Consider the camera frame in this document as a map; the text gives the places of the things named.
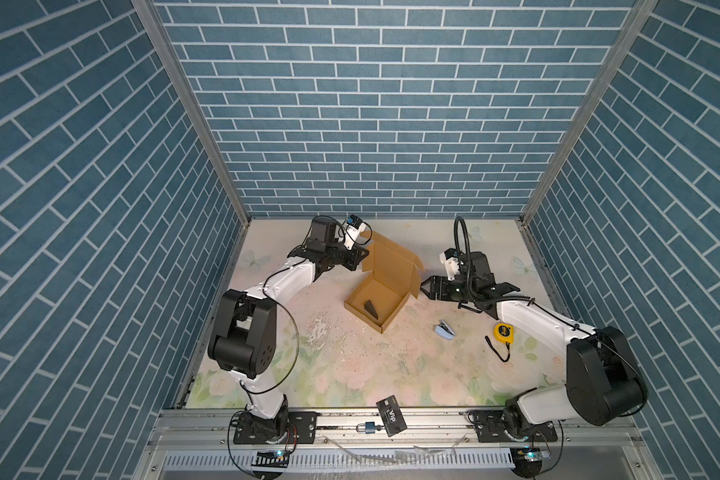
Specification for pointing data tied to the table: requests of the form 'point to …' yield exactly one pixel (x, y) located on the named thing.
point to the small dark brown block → (371, 309)
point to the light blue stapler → (443, 330)
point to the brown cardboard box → (395, 274)
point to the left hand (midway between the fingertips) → (366, 251)
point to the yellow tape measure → (503, 332)
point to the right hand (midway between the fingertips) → (425, 283)
